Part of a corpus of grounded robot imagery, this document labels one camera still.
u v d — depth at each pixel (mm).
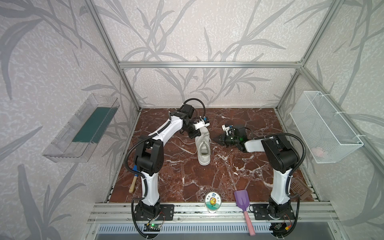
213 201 704
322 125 666
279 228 748
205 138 936
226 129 935
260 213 734
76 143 630
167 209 751
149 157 512
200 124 820
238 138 809
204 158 835
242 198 773
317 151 733
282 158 527
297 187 823
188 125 739
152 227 707
